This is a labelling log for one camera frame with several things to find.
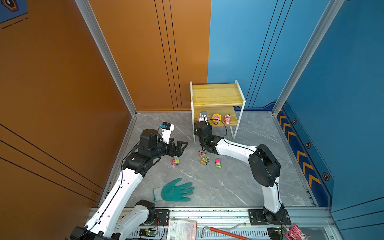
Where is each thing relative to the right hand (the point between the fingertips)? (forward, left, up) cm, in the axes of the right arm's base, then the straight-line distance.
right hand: (198, 121), depth 91 cm
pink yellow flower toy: (+1, -12, +3) cm, 12 cm away
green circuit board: (-54, +25, -19) cm, 62 cm away
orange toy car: (-13, -2, -15) cm, 20 cm away
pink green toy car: (-20, +14, -14) cm, 28 cm away
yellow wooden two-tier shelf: (0, -14, +14) cm, 20 cm away
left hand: (-19, +9, +8) cm, 23 cm away
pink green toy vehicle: (-20, -12, -16) cm, 28 cm away
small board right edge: (-54, -36, -21) cm, 68 cm away
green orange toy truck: (-18, -4, -16) cm, 24 cm away
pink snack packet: (-54, -45, -18) cm, 73 cm away
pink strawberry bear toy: (0, -18, +2) cm, 18 cm away
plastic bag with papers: (-53, +8, -14) cm, 56 cm away
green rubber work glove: (-36, +14, -17) cm, 42 cm away
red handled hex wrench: (-54, -12, -19) cm, 58 cm away
